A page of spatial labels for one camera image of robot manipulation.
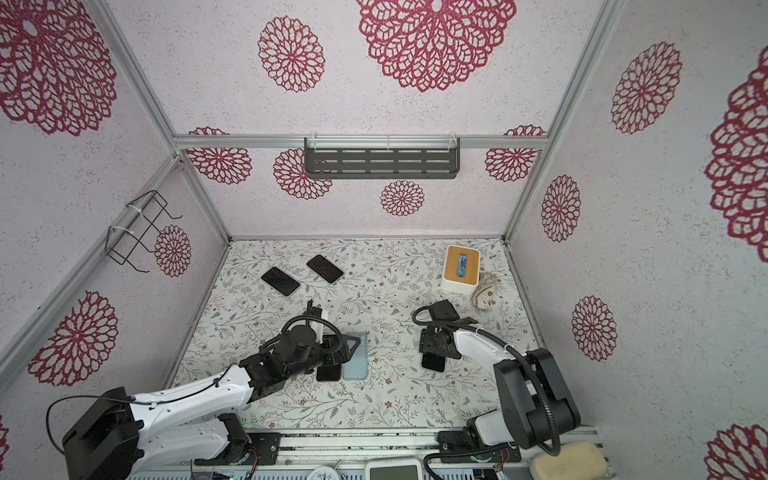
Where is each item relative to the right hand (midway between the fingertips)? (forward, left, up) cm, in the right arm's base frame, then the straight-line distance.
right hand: (433, 341), depth 91 cm
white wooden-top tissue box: (+28, -12, +1) cm, 30 cm away
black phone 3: (+29, +39, -1) cm, 48 cm away
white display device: (-33, +12, +4) cm, 36 cm away
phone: (-9, +23, 0) cm, 25 cm away
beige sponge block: (-30, -31, +3) cm, 43 cm away
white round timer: (-35, +27, +3) cm, 44 cm away
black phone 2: (+21, +53, +2) cm, 57 cm away
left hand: (-7, +24, +10) cm, 27 cm away
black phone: (-6, 0, -1) cm, 6 cm away
